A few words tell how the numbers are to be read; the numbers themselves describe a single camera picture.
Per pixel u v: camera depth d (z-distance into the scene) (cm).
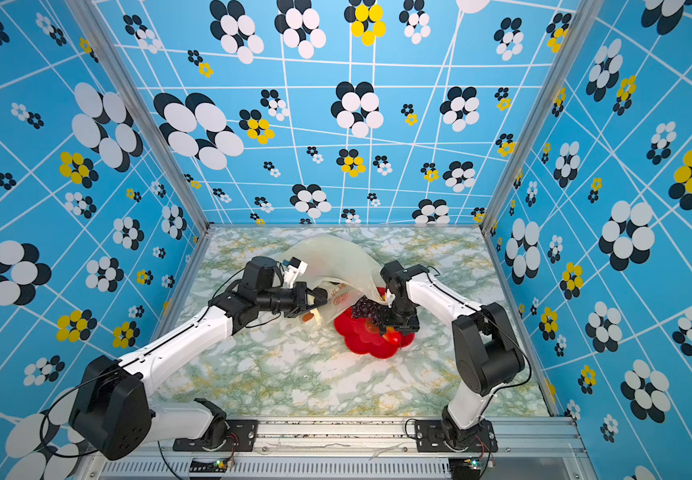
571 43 72
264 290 65
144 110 87
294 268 75
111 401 41
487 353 46
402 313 74
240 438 73
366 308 91
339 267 101
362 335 89
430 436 73
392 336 85
